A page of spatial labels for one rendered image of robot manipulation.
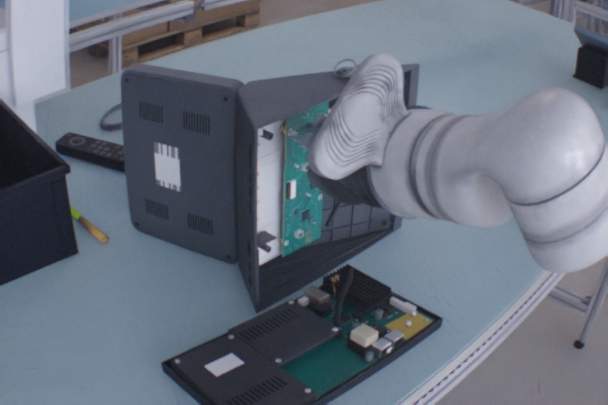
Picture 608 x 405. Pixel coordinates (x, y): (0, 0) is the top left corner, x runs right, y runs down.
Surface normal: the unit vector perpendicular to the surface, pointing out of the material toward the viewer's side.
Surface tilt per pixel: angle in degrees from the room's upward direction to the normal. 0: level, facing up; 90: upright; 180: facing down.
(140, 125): 90
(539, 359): 0
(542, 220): 106
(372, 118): 70
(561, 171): 83
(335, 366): 0
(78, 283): 0
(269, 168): 90
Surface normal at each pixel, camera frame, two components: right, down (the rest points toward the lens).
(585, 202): 0.10, 0.25
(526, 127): -0.68, -0.41
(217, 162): -0.37, 0.39
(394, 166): -0.85, 0.00
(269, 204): 0.75, 0.33
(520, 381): 0.05, -0.89
